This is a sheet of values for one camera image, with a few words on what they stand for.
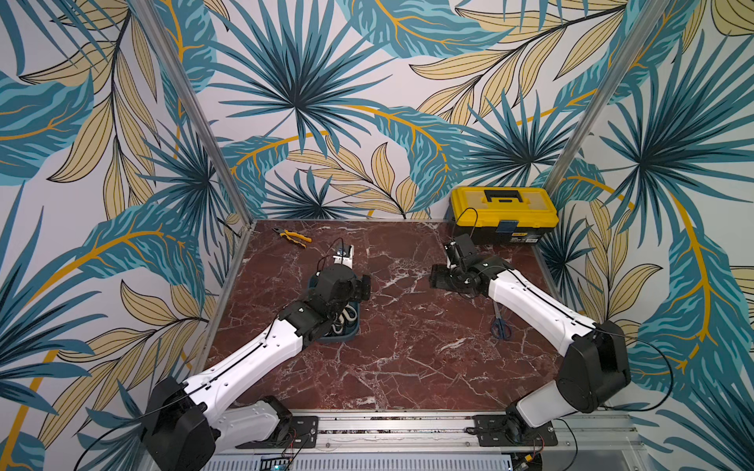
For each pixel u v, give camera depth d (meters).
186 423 0.38
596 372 0.43
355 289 0.58
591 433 0.75
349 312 0.92
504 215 1.03
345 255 0.66
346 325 0.90
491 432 0.73
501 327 0.92
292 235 1.14
